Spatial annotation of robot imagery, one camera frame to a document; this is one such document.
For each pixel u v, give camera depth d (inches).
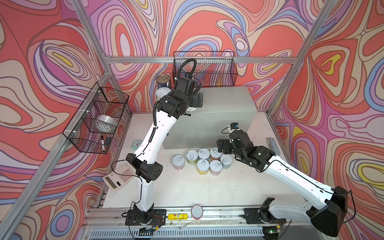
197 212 27.8
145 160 18.4
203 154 35.6
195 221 28.8
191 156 34.8
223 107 29.6
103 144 28.4
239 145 21.6
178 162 34.7
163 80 28.5
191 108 28.2
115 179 33.2
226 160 34.5
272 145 37.5
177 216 28.4
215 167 33.3
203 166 33.9
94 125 27.8
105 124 27.7
